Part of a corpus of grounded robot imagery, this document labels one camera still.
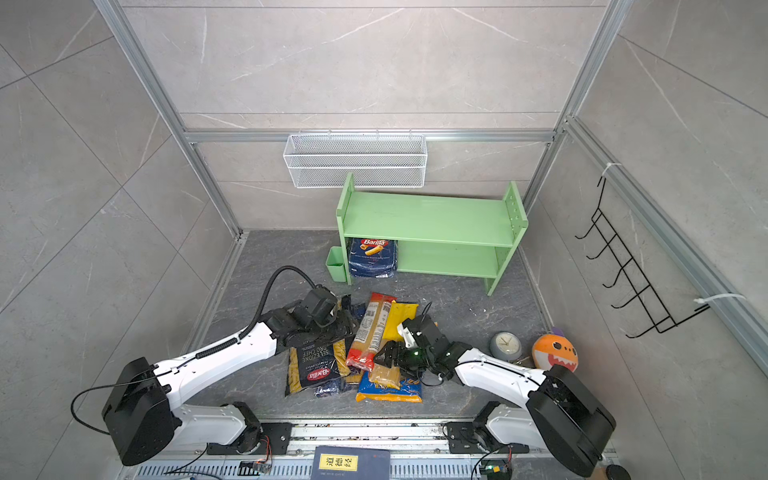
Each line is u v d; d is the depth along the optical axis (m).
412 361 0.71
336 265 1.06
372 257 0.88
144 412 0.39
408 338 0.77
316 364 0.79
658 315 0.61
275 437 0.73
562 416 0.41
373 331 0.86
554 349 0.80
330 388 0.78
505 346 0.86
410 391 0.76
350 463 0.69
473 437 0.65
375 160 1.00
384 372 0.76
